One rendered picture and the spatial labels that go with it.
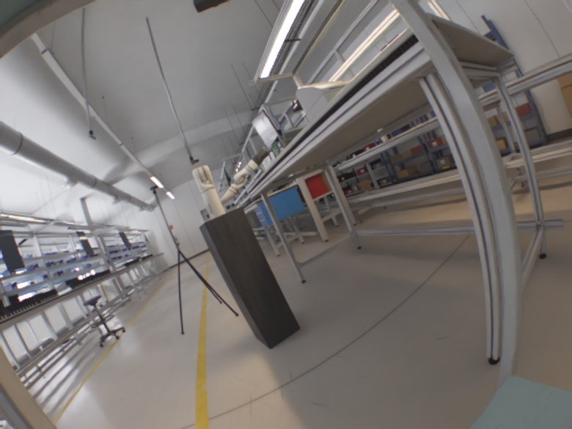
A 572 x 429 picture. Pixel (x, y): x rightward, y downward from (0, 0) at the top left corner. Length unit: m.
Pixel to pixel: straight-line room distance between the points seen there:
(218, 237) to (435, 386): 1.22
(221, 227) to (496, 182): 1.24
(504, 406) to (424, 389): 0.48
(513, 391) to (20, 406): 0.66
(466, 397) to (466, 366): 0.14
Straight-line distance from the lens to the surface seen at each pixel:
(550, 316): 1.16
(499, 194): 0.35
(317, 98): 0.83
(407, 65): 0.57
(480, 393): 0.93
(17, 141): 4.35
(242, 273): 1.36
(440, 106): 0.64
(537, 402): 0.55
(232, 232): 1.35
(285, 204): 3.30
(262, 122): 3.16
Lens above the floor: 0.78
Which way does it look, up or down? 3 degrees down
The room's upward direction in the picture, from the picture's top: 24 degrees counter-clockwise
